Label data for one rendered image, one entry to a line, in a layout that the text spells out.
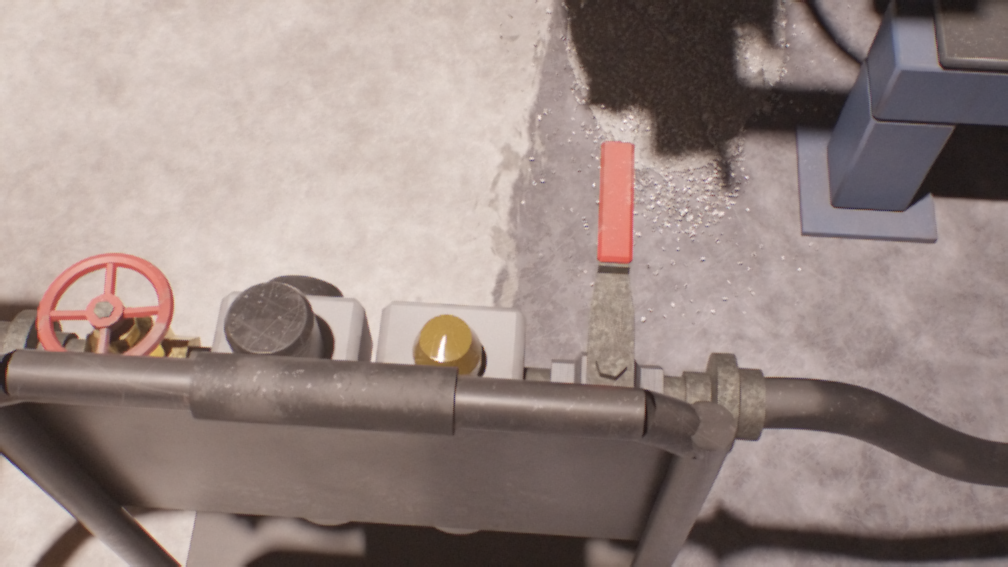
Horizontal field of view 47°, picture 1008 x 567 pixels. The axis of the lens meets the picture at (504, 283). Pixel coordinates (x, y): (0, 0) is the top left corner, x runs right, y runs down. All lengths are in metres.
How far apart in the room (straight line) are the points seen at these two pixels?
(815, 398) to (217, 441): 0.34
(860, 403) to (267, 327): 0.33
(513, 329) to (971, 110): 0.61
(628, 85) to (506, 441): 0.77
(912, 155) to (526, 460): 0.66
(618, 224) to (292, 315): 0.19
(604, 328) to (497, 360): 0.06
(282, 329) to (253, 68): 0.78
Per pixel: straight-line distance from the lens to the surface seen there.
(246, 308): 0.63
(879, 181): 1.24
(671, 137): 1.30
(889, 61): 1.11
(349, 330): 0.67
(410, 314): 0.67
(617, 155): 0.69
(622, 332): 0.65
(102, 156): 1.35
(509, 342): 0.66
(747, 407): 0.67
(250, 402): 0.54
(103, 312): 0.65
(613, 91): 1.33
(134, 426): 0.67
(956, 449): 0.77
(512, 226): 1.23
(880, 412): 0.70
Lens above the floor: 1.06
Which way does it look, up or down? 62 degrees down
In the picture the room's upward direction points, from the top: straight up
